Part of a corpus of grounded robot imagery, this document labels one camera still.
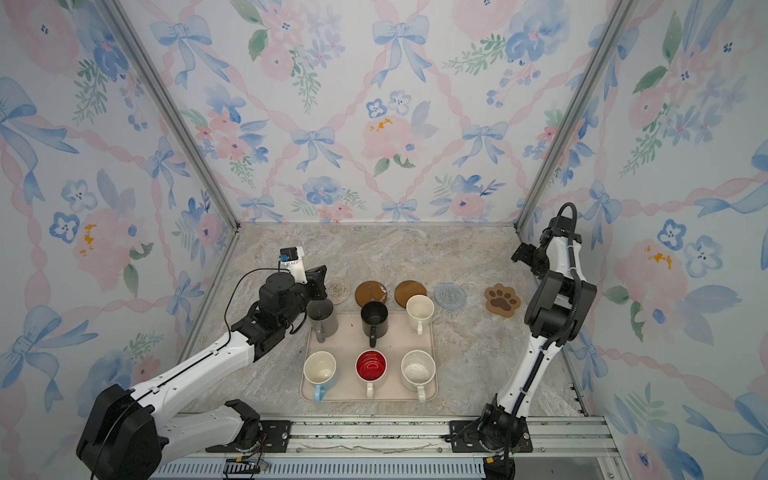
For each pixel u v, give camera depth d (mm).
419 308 903
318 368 833
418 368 837
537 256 858
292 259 675
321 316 886
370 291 1005
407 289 1008
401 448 730
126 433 394
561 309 594
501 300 985
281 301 590
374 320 916
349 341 910
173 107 861
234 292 1027
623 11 679
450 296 1001
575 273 584
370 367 837
